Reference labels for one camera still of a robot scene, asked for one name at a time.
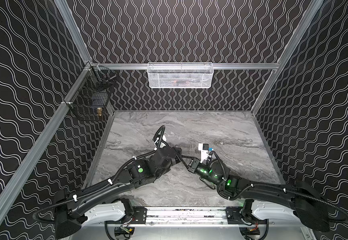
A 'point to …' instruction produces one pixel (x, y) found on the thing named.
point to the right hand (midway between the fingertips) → (179, 158)
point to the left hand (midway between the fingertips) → (186, 152)
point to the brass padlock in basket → (99, 110)
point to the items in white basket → (181, 82)
